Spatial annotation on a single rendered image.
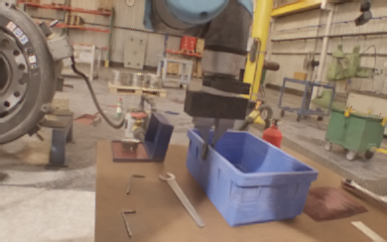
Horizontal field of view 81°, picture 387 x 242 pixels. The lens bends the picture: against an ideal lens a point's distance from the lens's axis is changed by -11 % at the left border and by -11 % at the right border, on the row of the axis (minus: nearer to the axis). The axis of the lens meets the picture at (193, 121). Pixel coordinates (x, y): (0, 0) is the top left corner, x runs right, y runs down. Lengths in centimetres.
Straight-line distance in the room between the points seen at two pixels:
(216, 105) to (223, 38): 14
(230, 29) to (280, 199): 35
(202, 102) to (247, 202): 21
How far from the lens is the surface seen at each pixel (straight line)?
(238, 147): 78
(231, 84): 46
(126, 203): 55
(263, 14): 439
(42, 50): 139
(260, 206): 52
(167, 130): 72
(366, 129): 324
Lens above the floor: 76
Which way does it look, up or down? 12 degrees down
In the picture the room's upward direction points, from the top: 9 degrees clockwise
